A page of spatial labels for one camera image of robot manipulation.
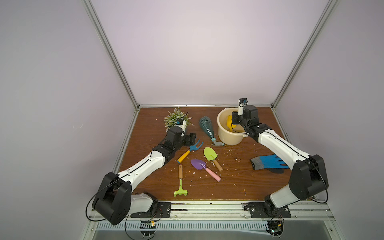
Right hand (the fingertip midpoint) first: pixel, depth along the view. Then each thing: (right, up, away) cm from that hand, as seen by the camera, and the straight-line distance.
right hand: (237, 109), depth 85 cm
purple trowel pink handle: (-21, -33, +1) cm, 40 cm away
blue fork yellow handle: (-26, -25, +9) cm, 37 cm away
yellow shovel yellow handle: (-5, -8, -5) cm, 11 cm away
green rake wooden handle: (-32, -45, -6) cm, 56 cm away
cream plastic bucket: (-5, -17, +5) cm, 18 cm away
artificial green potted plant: (-40, -6, +5) cm, 40 cm away
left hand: (-26, -14, -2) cm, 29 cm away
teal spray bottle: (-17, -9, +18) cm, 27 cm away
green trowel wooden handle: (-15, -29, +7) cm, 33 cm away
